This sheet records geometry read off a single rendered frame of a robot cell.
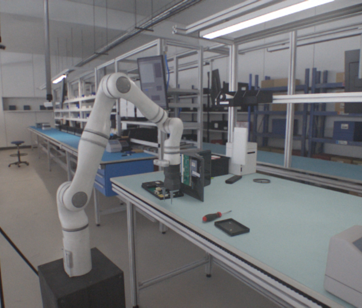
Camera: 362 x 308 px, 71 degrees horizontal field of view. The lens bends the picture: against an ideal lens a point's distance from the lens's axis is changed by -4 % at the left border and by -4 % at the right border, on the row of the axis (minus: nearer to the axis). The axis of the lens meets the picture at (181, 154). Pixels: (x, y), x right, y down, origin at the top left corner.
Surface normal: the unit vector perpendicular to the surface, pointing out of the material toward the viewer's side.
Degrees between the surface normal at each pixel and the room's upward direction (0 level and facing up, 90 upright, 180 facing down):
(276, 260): 0
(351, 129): 90
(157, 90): 101
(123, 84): 89
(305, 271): 0
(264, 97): 90
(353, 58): 98
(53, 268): 0
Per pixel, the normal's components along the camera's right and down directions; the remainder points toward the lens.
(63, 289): 0.00, -0.99
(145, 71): -0.50, 0.32
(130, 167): 0.57, 0.13
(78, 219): 0.23, -0.91
